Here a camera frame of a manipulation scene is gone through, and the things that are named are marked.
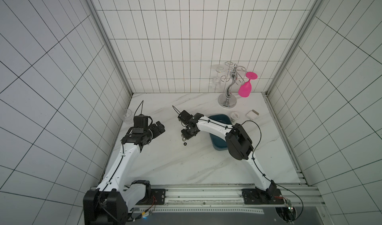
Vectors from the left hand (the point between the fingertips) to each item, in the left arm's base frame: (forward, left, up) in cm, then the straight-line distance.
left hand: (157, 132), depth 83 cm
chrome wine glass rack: (+35, -48, -11) cm, 61 cm away
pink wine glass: (+30, -55, +6) cm, 63 cm away
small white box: (+21, -63, -11) cm, 68 cm away
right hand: (+4, -13, -13) cm, 19 cm away
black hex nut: (-2, -15, -13) cm, 20 cm away
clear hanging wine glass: (+38, -37, +6) cm, 53 cm away
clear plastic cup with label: (+17, -49, -8) cm, 52 cm away
